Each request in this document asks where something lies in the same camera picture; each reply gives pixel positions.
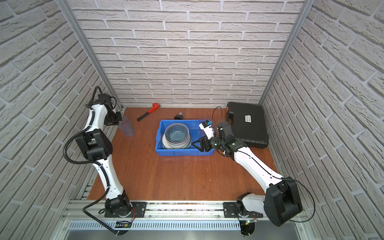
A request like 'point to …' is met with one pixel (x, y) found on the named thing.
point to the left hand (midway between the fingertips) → (116, 120)
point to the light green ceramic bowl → (166, 146)
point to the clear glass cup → (202, 133)
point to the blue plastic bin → (194, 127)
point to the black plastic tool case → (248, 124)
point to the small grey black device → (179, 116)
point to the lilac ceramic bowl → (172, 144)
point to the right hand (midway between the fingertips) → (196, 141)
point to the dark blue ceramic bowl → (177, 133)
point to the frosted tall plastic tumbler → (126, 126)
